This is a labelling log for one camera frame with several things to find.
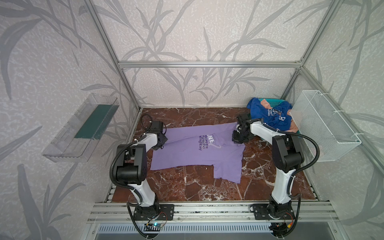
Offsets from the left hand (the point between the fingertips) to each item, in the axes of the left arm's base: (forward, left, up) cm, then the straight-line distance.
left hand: (163, 136), depth 98 cm
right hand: (0, -48, 0) cm, 48 cm away
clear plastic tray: (-18, +27, +29) cm, 44 cm away
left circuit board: (-49, -3, -5) cm, 49 cm away
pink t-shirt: (+3, -86, +6) cm, 86 cm away
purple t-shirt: (-4, -29, -4) cm, 29 cm away
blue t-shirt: (+13, -79, +6) cm, 80 cm away
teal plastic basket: (+30, -82, +3) cm, 87 cm away
